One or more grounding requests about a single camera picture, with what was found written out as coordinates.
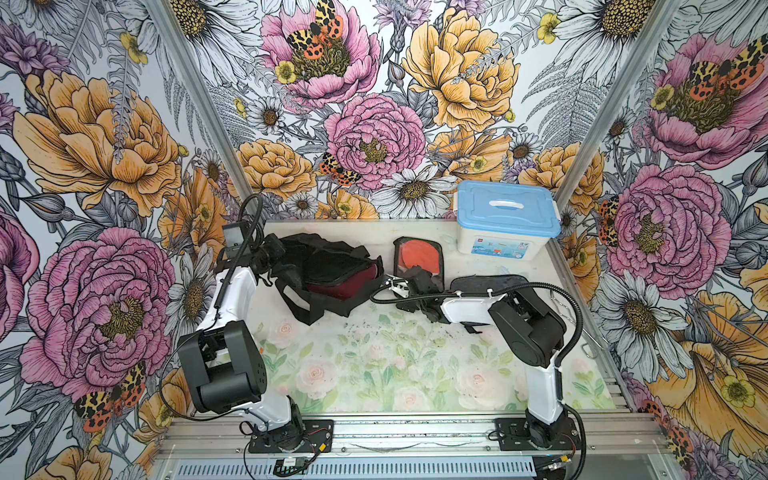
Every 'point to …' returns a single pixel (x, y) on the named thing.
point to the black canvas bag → (308, 259)
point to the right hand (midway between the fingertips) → (410, 286)
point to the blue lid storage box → (506, 219)
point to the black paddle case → (487, 282)
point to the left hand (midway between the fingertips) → (285, 253)
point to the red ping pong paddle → (410, 252)
